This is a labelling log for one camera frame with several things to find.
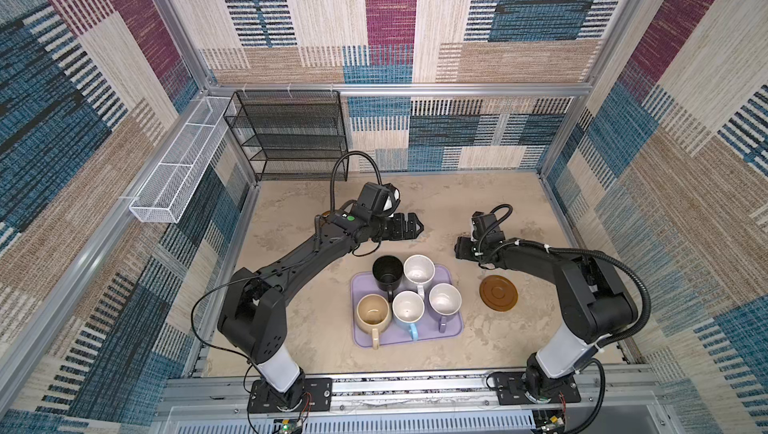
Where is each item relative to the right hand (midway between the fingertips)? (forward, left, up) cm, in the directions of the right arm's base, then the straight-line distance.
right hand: (464, 252), depth 97 cm
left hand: (-2, +18, +18) cm, 25 cm away
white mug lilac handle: (-16, +9, 0) cm, 18 cm away
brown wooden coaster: (-13, -8, -1) cm, 15 cm away
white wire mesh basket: (+14, +91, +18) cm, 94 cm away
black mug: (-9, +25, +6) cm, 27 cm away
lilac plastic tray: (-10, +32, 0) cm, 34 cm away
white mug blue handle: (-18, +20, 0) cm, 26 cm away
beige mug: (-19, +29, 0) cm, 35 cm away
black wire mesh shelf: (+42, +58, +16) cm, 74 cm away
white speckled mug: (-6, +15, +1) cm, 16 cm away
